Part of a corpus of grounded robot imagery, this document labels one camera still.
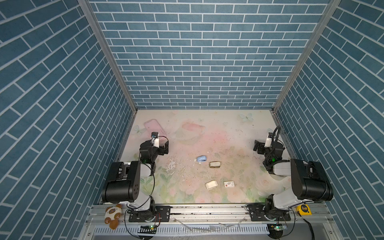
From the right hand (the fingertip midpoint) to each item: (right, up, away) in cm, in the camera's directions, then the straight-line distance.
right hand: (263, 139), depth 94 cm
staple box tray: (-34, -24, -11) cm, 43 cm away
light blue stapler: (-39, -12, -2) cm, 41 cm away
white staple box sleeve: (-24, -23, -12) cm, 35 cm away
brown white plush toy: (-83, -33, -23) cm, 92 cm away
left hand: (-65, 0, -1) cm, 65 cm away
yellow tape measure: (+12, -32, -21) cm, 40 cm away
